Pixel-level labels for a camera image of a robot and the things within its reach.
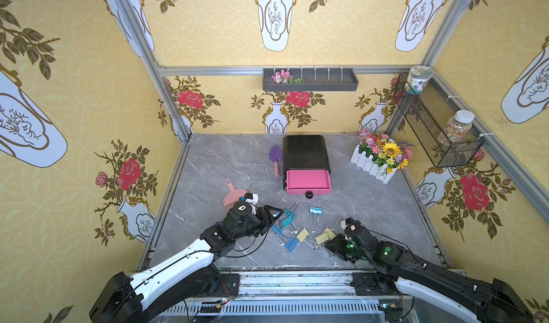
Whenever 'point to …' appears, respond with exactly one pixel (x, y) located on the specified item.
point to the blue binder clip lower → (292, 244)
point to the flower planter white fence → (380, 156)
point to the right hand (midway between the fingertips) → (324, 244)
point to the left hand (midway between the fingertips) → (275, 212)
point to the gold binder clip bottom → (322, 238)
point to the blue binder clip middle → (277, 229)
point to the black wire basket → (427, 114)
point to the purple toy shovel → (275, 153)
